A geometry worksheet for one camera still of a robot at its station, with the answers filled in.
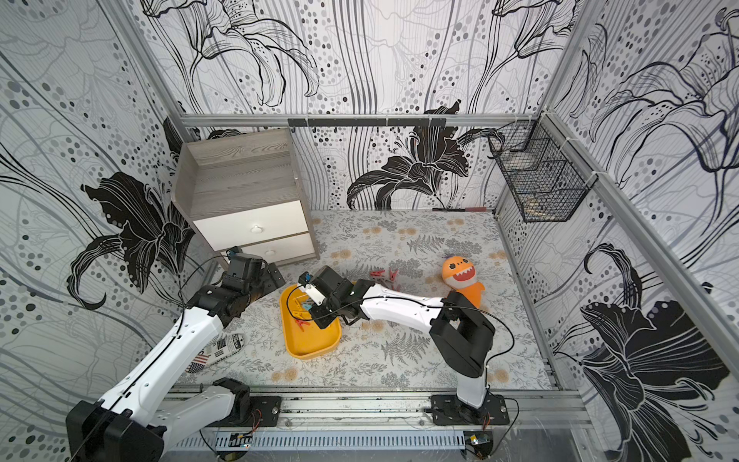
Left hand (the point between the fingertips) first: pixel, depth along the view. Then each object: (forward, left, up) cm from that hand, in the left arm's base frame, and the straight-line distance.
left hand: (271, 284), depth 81 cm
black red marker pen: (+48, -66, -15) cm, 83 cm away
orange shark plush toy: (+9, -57, -5) cm, 58 cm away
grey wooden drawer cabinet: (+22, +11, +15) cm, 29 cm away
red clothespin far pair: (+12, -36, -13) cm, 40 cm away
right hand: (-5, -13, -6) cm, 15 cm away
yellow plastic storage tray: (-9, -8, -15) cm, 19 cm away
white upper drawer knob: (+13, +6, +8) cm, 17 cm away
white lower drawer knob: (+15, +6, -6) cm, 18 cm away
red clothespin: (-6, -7, -14) cm, 17 cm away
